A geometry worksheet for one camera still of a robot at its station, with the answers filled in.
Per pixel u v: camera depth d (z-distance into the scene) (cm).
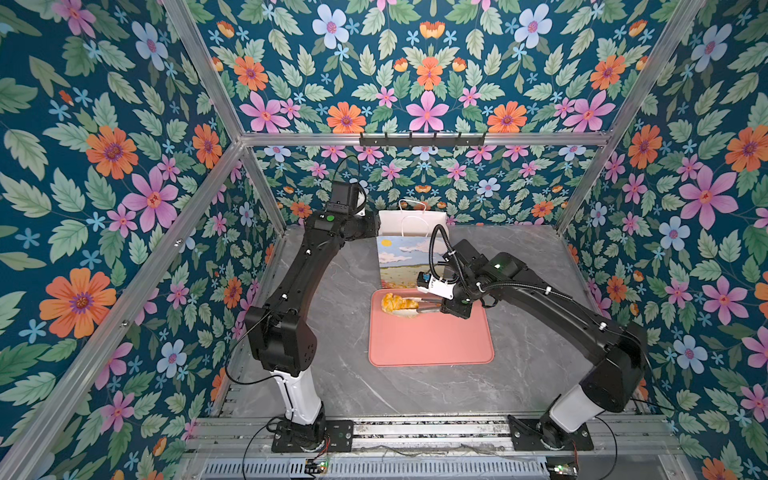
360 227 75
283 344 47
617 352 44
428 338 94
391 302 84
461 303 67
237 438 75
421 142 95
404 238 82
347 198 64
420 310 81
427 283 68
